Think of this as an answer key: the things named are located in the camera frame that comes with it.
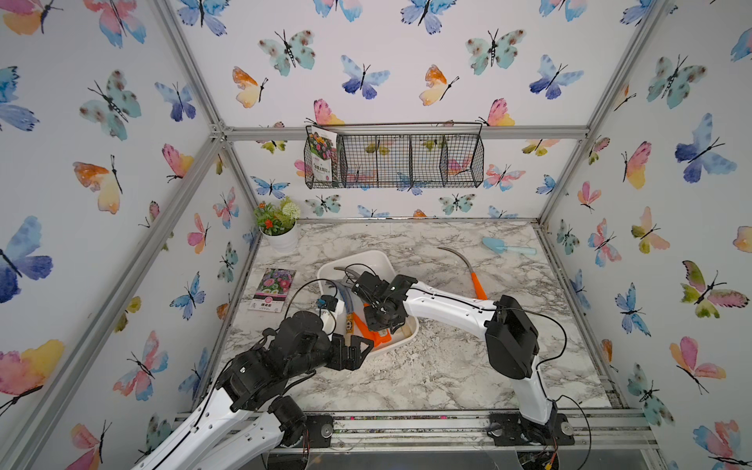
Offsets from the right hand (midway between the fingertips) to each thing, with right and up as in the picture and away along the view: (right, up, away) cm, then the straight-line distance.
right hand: (376, 320), depth 85 cm
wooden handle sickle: (-9, 0, +6) cm, 11 cm away
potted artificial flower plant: (-34, +29, +15) cm, 48 cm away
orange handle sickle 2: (+34, +8, +17) cm, 39 cm away
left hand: (-3, -1, -17) cm, 18 cm away
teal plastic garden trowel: (+46, +22, +27) cm, 57 cm away
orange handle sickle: (-1, -6, +3) cm, 6 cm away
